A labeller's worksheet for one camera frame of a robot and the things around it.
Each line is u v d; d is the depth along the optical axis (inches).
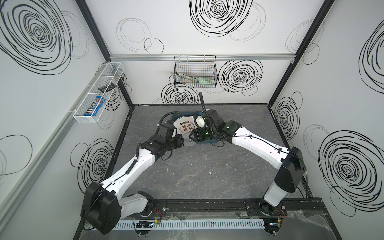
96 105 28.4
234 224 37.9
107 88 29.7
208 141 27.2
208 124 23.7
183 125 41.1
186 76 33.4
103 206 15.1
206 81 34.1
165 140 23.6
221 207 29.7
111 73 36.1
